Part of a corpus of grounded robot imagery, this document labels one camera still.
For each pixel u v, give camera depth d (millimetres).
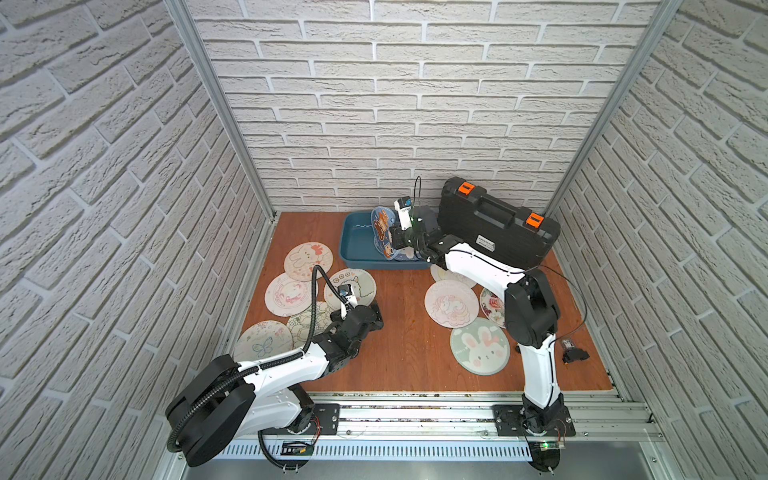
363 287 981
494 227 869
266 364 485
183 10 696
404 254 931
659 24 710
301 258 1066
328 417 730
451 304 947
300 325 899
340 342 643
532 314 526
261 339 874
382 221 934
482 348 867
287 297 952
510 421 734
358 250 1078
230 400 412
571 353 850
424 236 710
